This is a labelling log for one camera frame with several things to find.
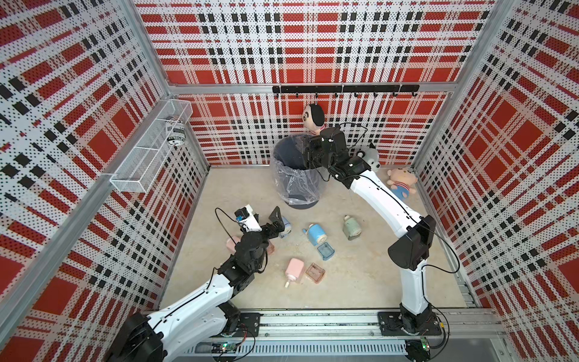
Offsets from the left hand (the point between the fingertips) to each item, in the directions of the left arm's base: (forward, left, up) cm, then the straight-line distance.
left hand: (273, 210), depth 79 cm
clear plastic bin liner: (+12, -8, +1) cm, 15 cm away
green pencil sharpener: (+1, -30, -14) cm, 33 cm away
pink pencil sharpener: (-19, +8, +14) cm, 24 cm away
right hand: (+18, -10, +17) cm, 27 cm away
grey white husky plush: (+30, -41, -2) cm, 51 cm away
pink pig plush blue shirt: (+25, -57, -15) cm, 64 cm away
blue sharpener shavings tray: (-6, -20, -21) cm, 29 cm away
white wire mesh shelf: (+20, +56, +2) cm, 60 cm away
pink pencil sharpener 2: (-16, -7, -15) cm, 23 cm away
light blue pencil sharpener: (0, -4, -15) cm, 16 cm away
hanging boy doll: (+37, -15, +14) cm, 42 cm away
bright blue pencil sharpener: (-1, -16, -16) cm, 22 cm away
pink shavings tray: (-5, +3, -21) cm, 21 cm away
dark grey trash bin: (+12, -9, 0) cm, 15 cm away
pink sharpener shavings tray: (-14, -15, -21) cm, 30 cm away
